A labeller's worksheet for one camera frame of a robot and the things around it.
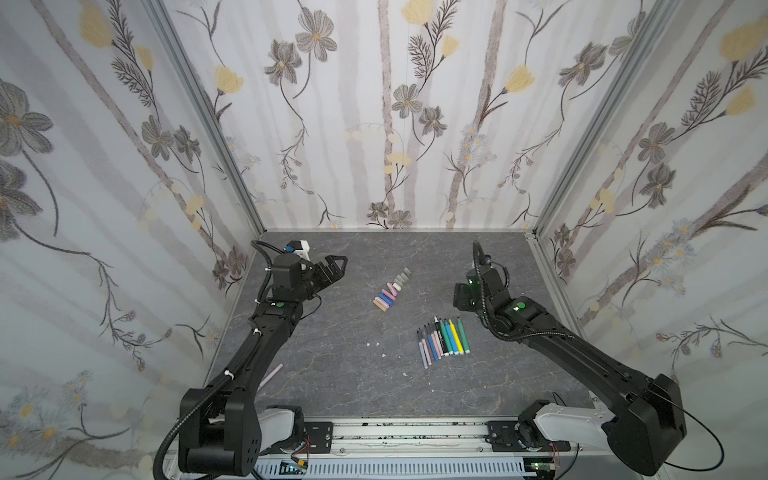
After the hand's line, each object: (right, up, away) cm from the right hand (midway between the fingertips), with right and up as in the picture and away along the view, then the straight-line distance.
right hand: (463, 282), depth 81 cm
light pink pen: (-9, -21, +8) cm, 25 cm away
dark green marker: (-3, -18, +10) cm, 21 cm away
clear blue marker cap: (-17, 0, +24) cm, 29 cm away
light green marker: (+3, -19, +10) cm, 22 cm away
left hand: (-36, +7, 0) cm, 37 cm away
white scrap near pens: (-24, -20, +10) cm, 33 cm away
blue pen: (-7, -20, +10) cm, 23 cm away
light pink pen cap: (-23, -8, +18) cm, 30 cm away
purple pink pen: (-6, -19, +10) cm, 23 cm away
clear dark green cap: (-17, -2, +24) cm, 29 cm away
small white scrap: (-27, -20, +10) cm, 35 cm away
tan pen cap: (-24, -9, +18) cm, 31 cm away
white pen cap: (-18, -3, +23) cm, 29 cm away
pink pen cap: (-20, -4, +21) cm, 29 cm away
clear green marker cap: (-14, +2, +27) cm, 31 cm away
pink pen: (-5, -21, +8) cm, 23 cm away
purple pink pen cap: (-20, -6, +20) cm, 29 cm away
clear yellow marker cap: (-15, +1, +26) cm, 30 cm away
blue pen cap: (-22, -7, +19) cm, 29 cm away
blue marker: (-1, -20, +10) cm, 22 cm away
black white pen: (-4, -17, +12) cm, 21 cm away
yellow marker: (+1, -21, +8) cm, 22 cm away
